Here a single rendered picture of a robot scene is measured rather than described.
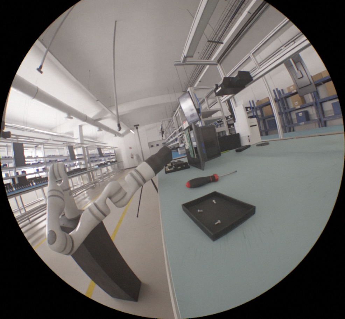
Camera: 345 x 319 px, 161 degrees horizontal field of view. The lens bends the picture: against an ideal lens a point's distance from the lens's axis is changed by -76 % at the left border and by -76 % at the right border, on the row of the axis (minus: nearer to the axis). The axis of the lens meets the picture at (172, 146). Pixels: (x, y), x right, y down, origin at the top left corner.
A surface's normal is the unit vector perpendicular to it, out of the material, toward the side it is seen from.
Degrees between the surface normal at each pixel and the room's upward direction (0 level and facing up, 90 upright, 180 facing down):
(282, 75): 90
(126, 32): 180
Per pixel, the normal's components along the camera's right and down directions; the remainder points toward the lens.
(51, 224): 0.08, -0.88
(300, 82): -0.92, 0.34
